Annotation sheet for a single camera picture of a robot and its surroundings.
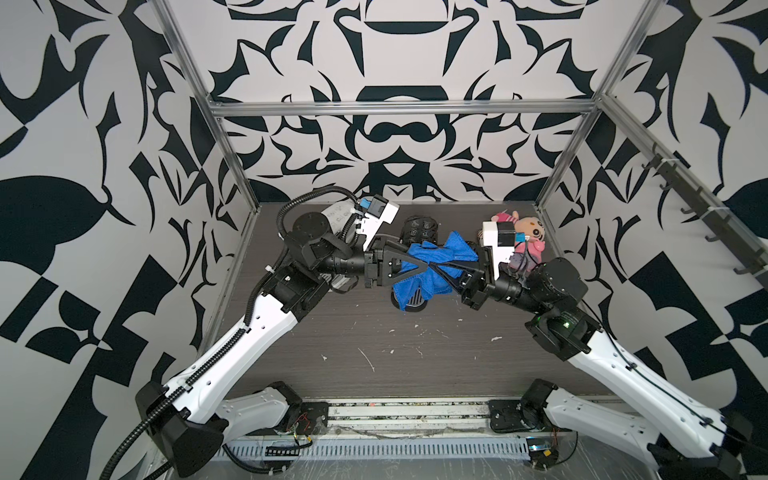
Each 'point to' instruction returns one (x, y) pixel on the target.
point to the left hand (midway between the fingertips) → (423, 261)
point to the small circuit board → (543, 452)
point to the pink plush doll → (529, 241)
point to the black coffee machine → (416, 230)
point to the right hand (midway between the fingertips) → (434, 260)
